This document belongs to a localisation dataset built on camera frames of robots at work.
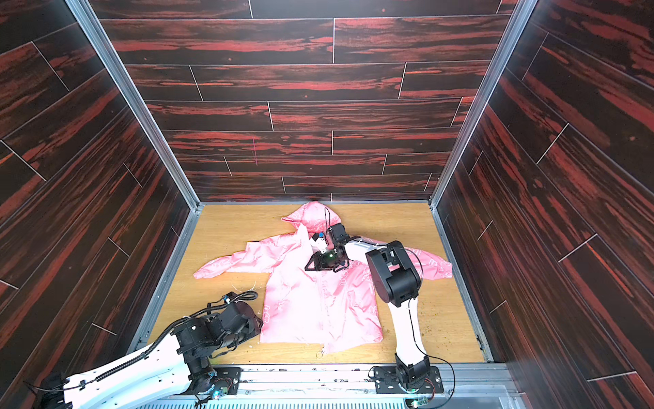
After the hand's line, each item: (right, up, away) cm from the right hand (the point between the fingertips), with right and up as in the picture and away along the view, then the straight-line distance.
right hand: (313, 267), depth 100 cm
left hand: (-15, -16, -20) cm, 30 cm away
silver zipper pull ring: (+3, -24, -21) cm, 32 cm away
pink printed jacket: (+5, -13, -13) cm, 19 cm away
